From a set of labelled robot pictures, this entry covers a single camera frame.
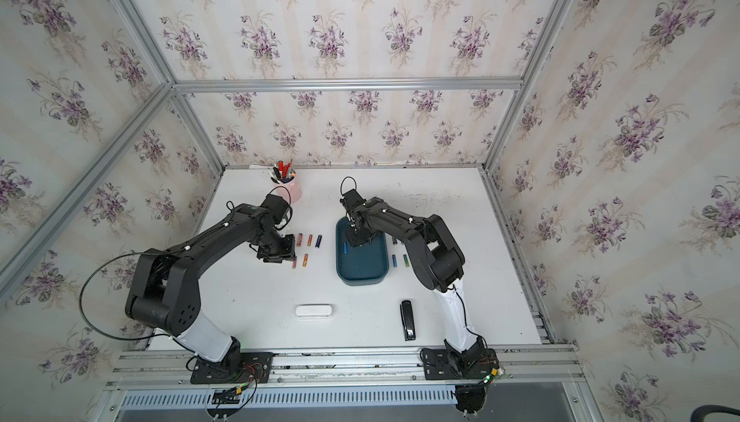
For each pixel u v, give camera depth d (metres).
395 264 0.92
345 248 0.94
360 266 0.90
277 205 0.74
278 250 0.77
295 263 0.93
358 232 0.84
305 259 0.93
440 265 0.54
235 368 0.66
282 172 1.04
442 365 0.73
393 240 0.98
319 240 0.98
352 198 0.80
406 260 0.93
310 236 0.99
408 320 0.79
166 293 0.45
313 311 0.80
